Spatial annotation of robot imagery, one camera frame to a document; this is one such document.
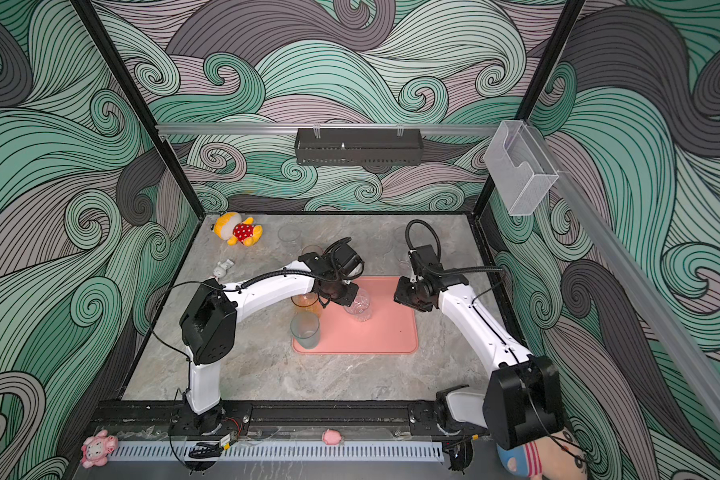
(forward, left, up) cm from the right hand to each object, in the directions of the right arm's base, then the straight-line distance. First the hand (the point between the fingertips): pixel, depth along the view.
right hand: (400, 296), depth 83 cm
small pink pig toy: (-33, +18, -8) cm, 38 cm away
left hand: (+2, +14, -3) cm, 15 cm away
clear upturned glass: (+18, -4, -11) cm, 21 cm away
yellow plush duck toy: (+30, +60, -4) cm, 67 cm away
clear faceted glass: (0, +12, -8) cm, 14 cm away
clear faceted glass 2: (+30, +38, -9) cm, 49 cm away
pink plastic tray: (-6, +2, -10) cm, 12 cm away
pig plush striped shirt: (-36, -31, -3) cm, 48 cm away
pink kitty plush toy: (-36, +72, -6) cm, 81 cm away
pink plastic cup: (+22, +29, -6) cm, 36 cm away
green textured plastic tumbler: (-6, +28, -9) cm, 30 cm away
